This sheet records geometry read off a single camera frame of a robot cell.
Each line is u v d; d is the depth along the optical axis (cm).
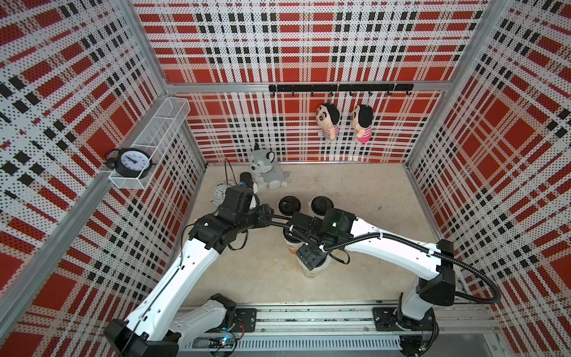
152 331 37
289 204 84
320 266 69
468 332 74
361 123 94
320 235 46
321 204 84
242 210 53
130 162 64
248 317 73
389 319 73
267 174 102
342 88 89
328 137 99
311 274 76
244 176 114
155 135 80
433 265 41
